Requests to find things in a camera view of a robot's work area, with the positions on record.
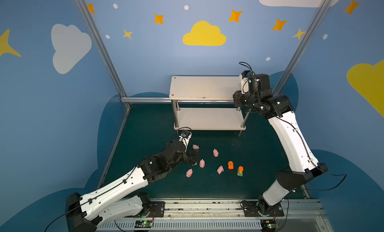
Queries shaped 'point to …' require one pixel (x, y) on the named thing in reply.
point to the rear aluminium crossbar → (170, 99)
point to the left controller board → (143, 224)
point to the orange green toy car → (240, 171)
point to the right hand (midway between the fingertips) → (238, 92)
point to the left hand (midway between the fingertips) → (193, 146)
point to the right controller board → (268, 225)
